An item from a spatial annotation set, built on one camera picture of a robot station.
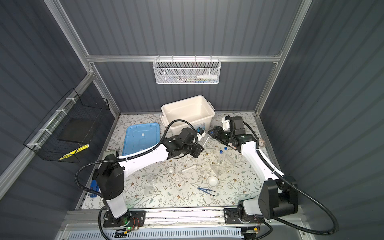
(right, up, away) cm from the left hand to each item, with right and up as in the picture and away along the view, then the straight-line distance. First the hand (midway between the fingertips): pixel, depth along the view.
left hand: (203, 148), depth 83 cm
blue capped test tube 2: (+10, -2, -2) cm, 10 cm away
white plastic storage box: (-4, +25, +28) cm, 38 cm away
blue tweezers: (0, -23, 0) cm, 23 cm away
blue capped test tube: (-2, +9, -9) cm, 13 cm away
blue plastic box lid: (-43, +4, +22) cm, 49 cm away
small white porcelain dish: (-20, -14, +7) cm, 25 cm away
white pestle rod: (-6, -12, +8) cm, 16 cm away
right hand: (+5, +8, 0) cm, 9 cm away
